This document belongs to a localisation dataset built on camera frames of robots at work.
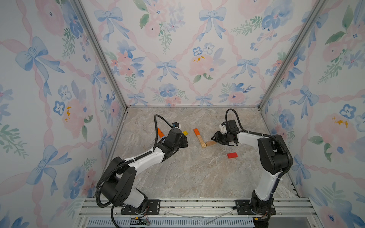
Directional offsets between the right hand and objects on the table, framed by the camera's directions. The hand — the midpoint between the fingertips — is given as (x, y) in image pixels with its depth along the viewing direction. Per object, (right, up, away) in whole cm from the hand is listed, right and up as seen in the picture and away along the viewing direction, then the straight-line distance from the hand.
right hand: (214, 138), depth 100 cm
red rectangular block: (+10, -10, -7) cm, 16 cm away
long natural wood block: (-9, -2, -2) cm, 10 cm away
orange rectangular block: (-12, +4, +4) cm, 13 cm away
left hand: (-19, +2, -12) cm, 23 cm away
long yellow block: (-20, +3, +4) cm, 21 cm away
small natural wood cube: (-8, -4, -2) cm, 10 cm away
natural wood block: (-3, -3, -2) cm, 5 cm away
